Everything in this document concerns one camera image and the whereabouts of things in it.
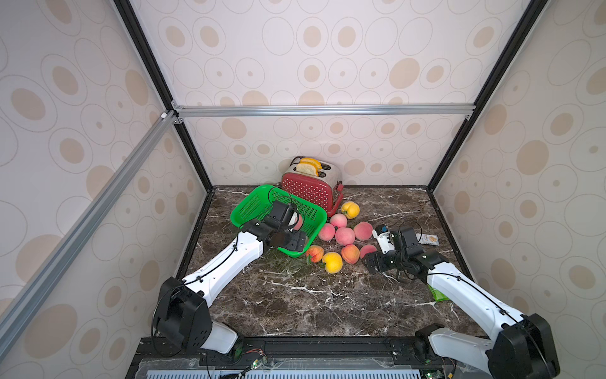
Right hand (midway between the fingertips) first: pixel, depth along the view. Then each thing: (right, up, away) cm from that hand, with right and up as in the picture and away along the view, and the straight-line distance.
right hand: (373, 258), depth 84 cm
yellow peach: (-14, -2, +3) cm, 14 cm away
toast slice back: (-20, +36, +17) cm, 45 cm away
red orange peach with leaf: (-20, +1, +6) cm, 21 cm away
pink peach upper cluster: (-10, +13, +16) cm, 23 cm away
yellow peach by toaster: (-5, +17, +19) cm, 26 cm away
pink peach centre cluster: (-8, +7, +11) cm, 15 cm away
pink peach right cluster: (0, +9, +13) cm, 16 cm away
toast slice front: (-24, +35, +16) cm, 45 cm away
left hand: (-26, +8, -2) cm, 27 cm away
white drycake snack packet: (+28, +5, +16) cm, 32 cm away
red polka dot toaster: (-16, +26, +12) cm, 33 cm away
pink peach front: (-27, +11, +19) cm, 35 cm away
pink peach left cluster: (-15, +8, +13) cm, 22 cm away
